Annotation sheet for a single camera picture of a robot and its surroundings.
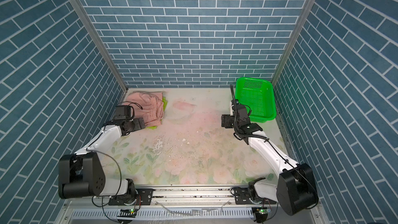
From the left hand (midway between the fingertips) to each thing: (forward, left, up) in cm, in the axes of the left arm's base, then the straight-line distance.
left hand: (135, 124), depth 90 cm
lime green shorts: (+22, -13, -5) cm, 26 cm away
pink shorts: (+14, -5, 0) cm, 15 cm away
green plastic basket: (+31, -84, -8) cm, 90 cm away
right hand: (0, -54, +8) cm, 54 cm away
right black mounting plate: (-37, -59, -7) cm, 70 cm away
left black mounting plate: (-36, -12, -9) cm, 39 cm away
